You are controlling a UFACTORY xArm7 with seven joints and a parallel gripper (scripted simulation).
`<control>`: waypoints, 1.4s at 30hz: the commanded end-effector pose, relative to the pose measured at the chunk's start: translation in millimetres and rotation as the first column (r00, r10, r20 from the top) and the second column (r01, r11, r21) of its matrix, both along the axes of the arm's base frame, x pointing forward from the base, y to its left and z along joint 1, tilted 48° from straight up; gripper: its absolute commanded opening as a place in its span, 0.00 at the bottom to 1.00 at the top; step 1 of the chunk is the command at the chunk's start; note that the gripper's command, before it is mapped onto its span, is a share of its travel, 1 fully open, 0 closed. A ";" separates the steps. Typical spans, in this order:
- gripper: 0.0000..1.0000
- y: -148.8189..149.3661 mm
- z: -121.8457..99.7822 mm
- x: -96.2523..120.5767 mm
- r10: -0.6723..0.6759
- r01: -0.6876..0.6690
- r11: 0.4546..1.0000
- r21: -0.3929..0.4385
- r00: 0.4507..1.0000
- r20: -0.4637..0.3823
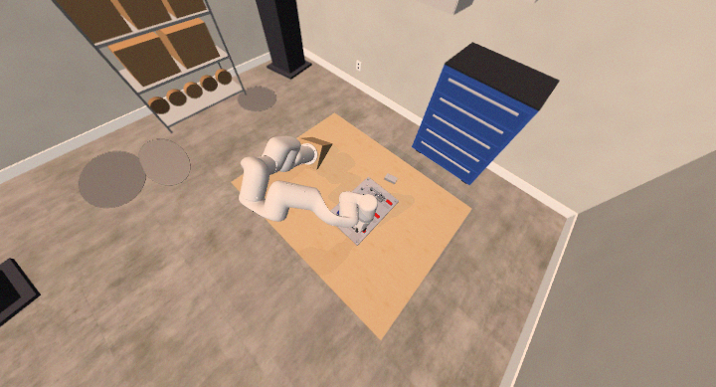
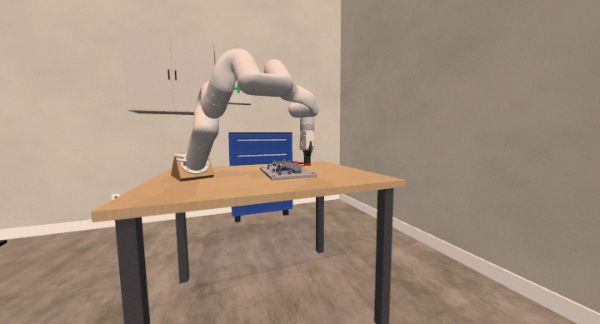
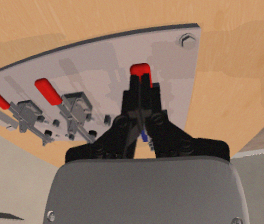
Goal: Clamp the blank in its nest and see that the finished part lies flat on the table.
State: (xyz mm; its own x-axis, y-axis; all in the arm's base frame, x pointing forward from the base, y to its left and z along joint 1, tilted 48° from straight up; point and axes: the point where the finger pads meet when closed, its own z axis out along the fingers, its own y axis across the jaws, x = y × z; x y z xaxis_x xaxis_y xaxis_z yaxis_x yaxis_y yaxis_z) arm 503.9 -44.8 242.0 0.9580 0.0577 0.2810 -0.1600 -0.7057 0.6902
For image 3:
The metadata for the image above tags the blue rectangular block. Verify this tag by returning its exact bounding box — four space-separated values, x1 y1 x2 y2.
141 130 148 142

